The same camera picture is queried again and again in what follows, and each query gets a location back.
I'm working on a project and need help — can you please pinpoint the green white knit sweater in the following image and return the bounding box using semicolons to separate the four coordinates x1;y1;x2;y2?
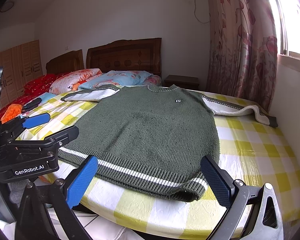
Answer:
58;85;277;202

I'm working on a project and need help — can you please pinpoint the grey gloved left hand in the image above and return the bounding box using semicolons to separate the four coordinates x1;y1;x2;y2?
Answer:
0;179;29;223

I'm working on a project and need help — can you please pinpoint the black object on bed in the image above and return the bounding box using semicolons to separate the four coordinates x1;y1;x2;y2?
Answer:
21;97;42;113

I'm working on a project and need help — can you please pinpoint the orange fluffy cloth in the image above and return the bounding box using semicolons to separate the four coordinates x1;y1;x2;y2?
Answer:
0;104;23;124

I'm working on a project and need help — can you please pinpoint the light blue cloth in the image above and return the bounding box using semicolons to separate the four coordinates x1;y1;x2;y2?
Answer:
38;92;56;104

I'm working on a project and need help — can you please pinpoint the red patterned blanket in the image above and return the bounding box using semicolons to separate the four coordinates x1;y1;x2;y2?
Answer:
0;72;69;119

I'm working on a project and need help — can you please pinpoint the yellow checked bed sheet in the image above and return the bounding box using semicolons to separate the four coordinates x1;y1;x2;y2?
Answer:
14;89;300;240

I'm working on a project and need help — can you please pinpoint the pink floral folded quilt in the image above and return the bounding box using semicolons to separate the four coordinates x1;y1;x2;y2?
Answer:
49;68;102;95

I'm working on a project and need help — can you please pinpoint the light wooden wardrobe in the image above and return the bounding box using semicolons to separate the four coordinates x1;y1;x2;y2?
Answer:
0;40;43;108

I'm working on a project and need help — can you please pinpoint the small dark wooden headboard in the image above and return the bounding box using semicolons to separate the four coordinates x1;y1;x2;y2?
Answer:
46;49;84;74

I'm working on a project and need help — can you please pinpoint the light blue floral quilt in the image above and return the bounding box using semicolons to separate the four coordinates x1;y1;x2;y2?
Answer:
78;70;152;89

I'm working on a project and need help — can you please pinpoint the dark wooden nightstand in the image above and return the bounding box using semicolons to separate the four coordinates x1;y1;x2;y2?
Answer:
164;75;199;90

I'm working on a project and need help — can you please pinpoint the large dark wooden headboard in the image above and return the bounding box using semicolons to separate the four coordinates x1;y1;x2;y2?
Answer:
86;37;162;76

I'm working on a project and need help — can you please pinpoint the pink floral curtain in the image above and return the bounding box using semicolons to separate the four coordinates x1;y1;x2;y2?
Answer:
206;0;277;111

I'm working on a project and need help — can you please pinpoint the window with bars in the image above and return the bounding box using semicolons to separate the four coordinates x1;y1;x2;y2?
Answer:
275;0;300;59

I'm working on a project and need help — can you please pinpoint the air conditioner cable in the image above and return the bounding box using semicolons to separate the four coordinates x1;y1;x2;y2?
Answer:
191;0;211;25

